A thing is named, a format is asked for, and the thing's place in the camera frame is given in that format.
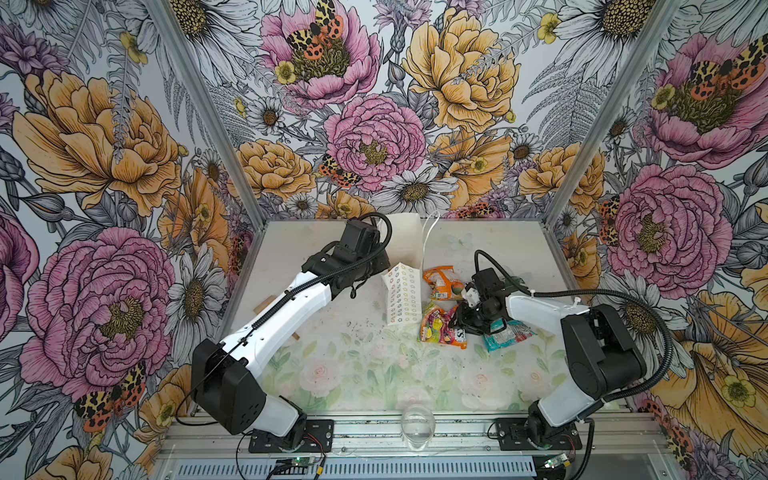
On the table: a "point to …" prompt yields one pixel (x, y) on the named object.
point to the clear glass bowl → (417, 426)
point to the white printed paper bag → (402, 280)
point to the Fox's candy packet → (435, 327)
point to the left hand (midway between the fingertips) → (384, 266)
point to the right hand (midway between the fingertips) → (455, 334)
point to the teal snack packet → (515, 331)
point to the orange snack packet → (444, 283)
